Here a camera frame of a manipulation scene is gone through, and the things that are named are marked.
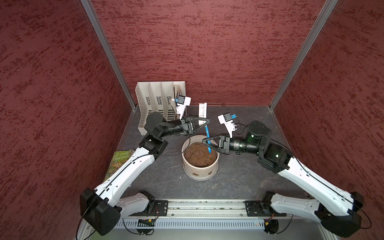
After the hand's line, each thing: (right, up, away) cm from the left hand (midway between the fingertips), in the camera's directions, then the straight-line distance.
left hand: (207, 124), depth 55 cm
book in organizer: (-17, +20, +40) cm, 48 cm away
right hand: (-2, -9, 0) cm, 9 cm away
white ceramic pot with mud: (-2, -21, +24) cm, 32 cm away
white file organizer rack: (-35, +19, +54) cm, 67 cm away
